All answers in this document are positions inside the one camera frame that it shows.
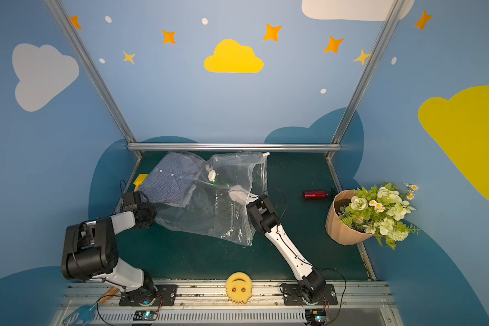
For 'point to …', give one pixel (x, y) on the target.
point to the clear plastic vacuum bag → (208, 195)
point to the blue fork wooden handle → (83, 314)
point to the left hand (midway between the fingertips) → (161, 206)
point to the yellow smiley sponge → (239, 287)
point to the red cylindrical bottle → (315, 195)
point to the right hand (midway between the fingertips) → (194, 180)
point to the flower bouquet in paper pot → (356, 215)
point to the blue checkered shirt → (171, 177)
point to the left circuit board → (145, 315)
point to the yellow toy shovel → (139, 180)
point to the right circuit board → (316, 317)
